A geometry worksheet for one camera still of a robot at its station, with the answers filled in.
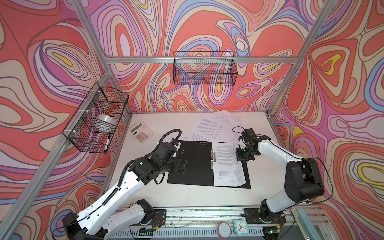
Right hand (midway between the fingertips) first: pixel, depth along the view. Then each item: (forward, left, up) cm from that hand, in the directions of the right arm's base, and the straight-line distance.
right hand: (239, 161), depth 89 cm
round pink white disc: (-34, +15, 0) cm, 37 cm away
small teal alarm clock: (-32, +6, -2) cm, 33 cm away
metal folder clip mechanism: (+4, +15, -3) cm, 16 cm away
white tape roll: (+11, +71, +29) cm, 77 cm away
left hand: (-6, +33, +15) cm, 37 cm away
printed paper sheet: (-4, +7, -3) cm, 9 cm away
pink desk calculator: (+25, +64, 0) cm, 69 cm away
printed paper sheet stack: (+31, +6, -4) cm, 32 cm away
